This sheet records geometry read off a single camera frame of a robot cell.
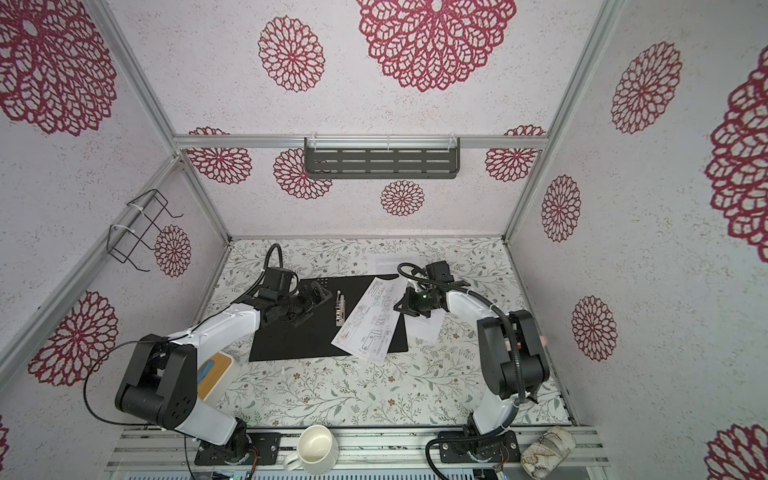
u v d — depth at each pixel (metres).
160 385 0.44
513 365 0.43
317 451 0.76
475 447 0.66
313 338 0.92
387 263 1.12
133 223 0.76
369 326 0.95
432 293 0.75
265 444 0.75
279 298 0.72
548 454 0.70
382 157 0.92
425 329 0.95
